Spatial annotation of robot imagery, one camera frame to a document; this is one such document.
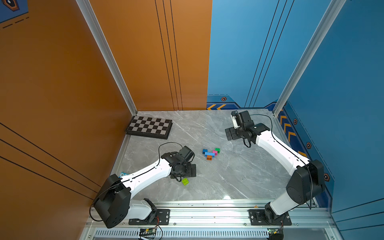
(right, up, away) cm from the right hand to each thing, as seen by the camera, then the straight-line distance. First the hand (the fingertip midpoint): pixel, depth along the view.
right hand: (234, 131), depth 87 cm
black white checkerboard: (-53, +2, +19) cm, 56 cm away
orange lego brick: (-14, -17, +6) cm, 23 cm away
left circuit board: (-45, -49, -15) cm, 69 cm away
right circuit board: (+16, -49, -16) cm, 54 cm away
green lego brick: (-8, -13, +11) cm, 19 cm away
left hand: (-26, -23, -4) cm, 35 cm away
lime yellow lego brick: (-28, -28, -4) cm, 40 cm away
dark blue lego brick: (-17, -13, +9) cm, 23 cm away
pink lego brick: (-10, -14, +7) cm, 19 cm away
